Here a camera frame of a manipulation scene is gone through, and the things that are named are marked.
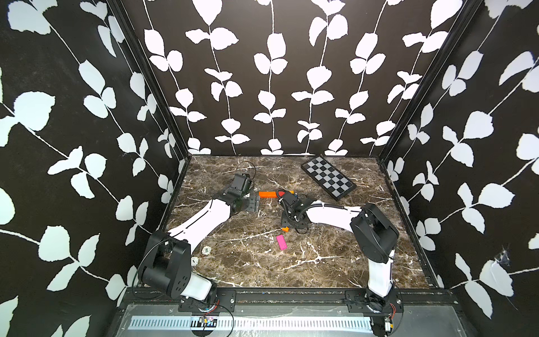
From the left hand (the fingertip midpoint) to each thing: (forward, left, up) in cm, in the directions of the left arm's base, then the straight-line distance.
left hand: (251, 198), depth 89 cm
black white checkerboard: (+15, -42, -9) cm, 46 cm away
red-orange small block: (-6, -13, +11) cm, 18 cm away
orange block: (-11, -15, -9) cm, 20 cm away
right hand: (-6, -14, -11) cm, 19 cm away
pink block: (-16, -13, -11) cm, 23 cm away
